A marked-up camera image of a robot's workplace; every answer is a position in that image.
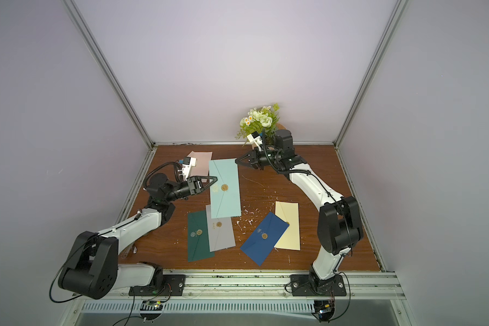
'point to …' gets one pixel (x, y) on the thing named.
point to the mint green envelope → (225, 192)
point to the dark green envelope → (198, 242)
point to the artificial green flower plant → (263, 120)
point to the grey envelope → (220, 231)
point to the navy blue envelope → (264, 238)
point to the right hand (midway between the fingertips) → (236, 155)
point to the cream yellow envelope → (289, 212)
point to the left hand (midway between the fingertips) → (216, 183)
